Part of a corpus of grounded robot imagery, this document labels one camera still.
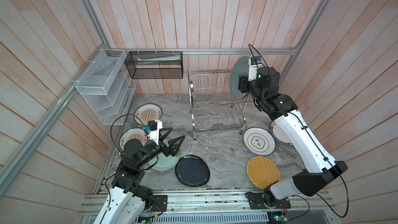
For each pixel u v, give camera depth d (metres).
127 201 0.48
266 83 0.47
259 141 0.95
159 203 0.73
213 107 1.10
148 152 0.51
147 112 1.10
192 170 0.84
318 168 0.40
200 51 0.95
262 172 0.83
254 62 0.55
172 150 0.56
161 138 0.67
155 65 1.04
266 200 0.67
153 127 0.55
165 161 0.85
